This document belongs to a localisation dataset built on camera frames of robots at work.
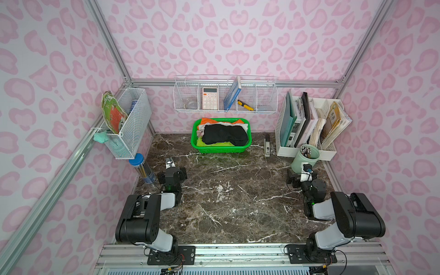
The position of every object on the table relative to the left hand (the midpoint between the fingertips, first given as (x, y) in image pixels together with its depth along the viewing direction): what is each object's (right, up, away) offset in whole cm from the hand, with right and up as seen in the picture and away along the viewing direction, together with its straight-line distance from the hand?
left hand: (170, 166), depth 93 cm
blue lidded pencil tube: (-11, -1, -7) cm, 13 cm away
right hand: (+68, 0, -3) cm, 68 cm away
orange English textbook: (+93, +27, +5) cm, 97 cm away
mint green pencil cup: (+69, +4, -2) cm, 69 cm away
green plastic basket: (+37, +9, +12) cm, 40 cm away
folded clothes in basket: (+17, +27, +18) cm, 37 cm away
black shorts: (+35, +18, +7) cm, 40 cm away
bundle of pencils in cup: (+72, +8, -5) cm, 72 cm away
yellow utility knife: (+41, +34, +5) cm, 54 cm away
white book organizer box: (+71, +24, -4) cm, 75 cm away
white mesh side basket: (-13, +11, -20) cm, 26 cm away
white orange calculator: (+21, +37, +2) cm, 43 cm away
